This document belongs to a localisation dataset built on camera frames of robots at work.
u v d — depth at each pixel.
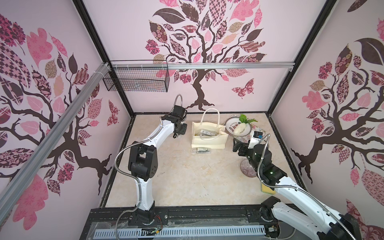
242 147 0.68
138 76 0.95
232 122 1.13
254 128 1.10
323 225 0.42
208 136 0.92
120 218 0.72
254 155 0.59
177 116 0.73
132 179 0.53
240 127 1.07
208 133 0.95
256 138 0.66
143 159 0.52
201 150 0.97
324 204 0.44
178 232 0.70
